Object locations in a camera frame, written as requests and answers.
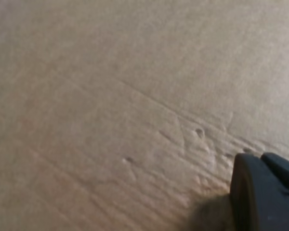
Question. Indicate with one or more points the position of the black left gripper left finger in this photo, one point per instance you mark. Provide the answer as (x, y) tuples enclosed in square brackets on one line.
[(259, 200)]

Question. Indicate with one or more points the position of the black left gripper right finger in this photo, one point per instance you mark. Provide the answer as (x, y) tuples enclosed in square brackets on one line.
[(278, 165)]

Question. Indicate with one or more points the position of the brown cardboard drawer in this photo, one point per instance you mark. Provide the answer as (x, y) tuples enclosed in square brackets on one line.
[(126, 115)]

